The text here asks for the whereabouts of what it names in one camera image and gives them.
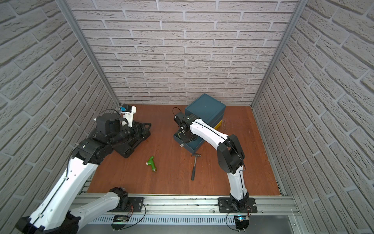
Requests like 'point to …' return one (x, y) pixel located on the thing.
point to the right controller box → (241, 222)
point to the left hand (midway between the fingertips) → (148, 121)
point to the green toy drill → (151, 163)
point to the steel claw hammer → (196, 155)
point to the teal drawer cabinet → (207, 109)
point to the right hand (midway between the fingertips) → (191, 138)
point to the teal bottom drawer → (193, 146)
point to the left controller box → (119, 222)
